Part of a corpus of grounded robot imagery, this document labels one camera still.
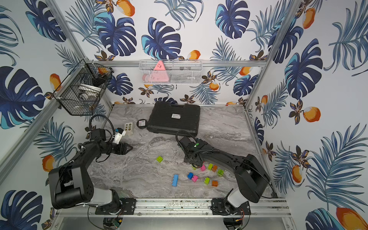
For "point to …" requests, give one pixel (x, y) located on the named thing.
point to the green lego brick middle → (210, 166)
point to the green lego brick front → (207, 180)
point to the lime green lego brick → (159, 159)
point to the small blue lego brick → (190, 175)
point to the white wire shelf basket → (171, 71)
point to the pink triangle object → (159, 74)
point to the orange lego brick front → (214, 183)
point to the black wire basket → (80, 93)
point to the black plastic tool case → (166, 117)
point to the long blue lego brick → (175, 180)
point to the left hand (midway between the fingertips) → (126, 145)
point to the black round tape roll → (142, 123)
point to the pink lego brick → (194, 178)
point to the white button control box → (128, 126)
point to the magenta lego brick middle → (203, 168)
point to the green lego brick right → (220, 172)
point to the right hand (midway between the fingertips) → (191, 160)
